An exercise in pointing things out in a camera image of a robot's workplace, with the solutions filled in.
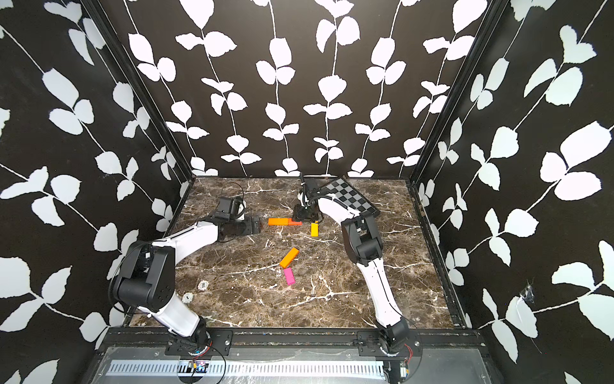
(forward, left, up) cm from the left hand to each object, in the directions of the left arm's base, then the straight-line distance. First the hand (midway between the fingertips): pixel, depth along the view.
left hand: (254, 222), depth 95 cm
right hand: (+6, -16, -5) cm, 18 cm away
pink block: (-20, -14, -7) cm, 26 cm away
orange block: (+5, -9, -8) cm, 13 cm away
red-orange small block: (+4, -15, -7) cm, 17 cm away
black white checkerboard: (+19, -41, -6) cm, 45 cm away
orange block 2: (-13, -14, -7) cm, 20 cm away
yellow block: (0, -25, -7) cm, 26 cm away
